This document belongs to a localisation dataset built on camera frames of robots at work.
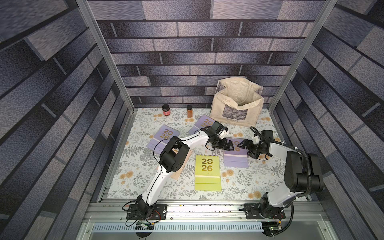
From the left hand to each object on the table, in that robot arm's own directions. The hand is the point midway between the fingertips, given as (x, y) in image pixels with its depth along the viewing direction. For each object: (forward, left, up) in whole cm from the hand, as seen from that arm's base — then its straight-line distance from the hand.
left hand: (230, 147), depth 93 cm
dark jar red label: (+31, +44, +2) cm, 54 cm away
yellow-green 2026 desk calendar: (-17, +15, -4) cm, 23 cm away
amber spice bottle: (+30, +27, +2) cm, 40 cm away
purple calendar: (+24, +15, -3) cm, 29 cm away
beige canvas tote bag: (+39, -11, +5) cm, 40 cm away
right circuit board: (-41, -14, -5) cm, 44 cm away
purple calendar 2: (-5, -4, -4) cm, 8 cm away
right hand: (+1, -8, -2) cm, 8 cm away
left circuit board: (-41, +47, -6) cm, 62 cm away
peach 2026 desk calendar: (-17, +33, -4) cm, 37 cm away
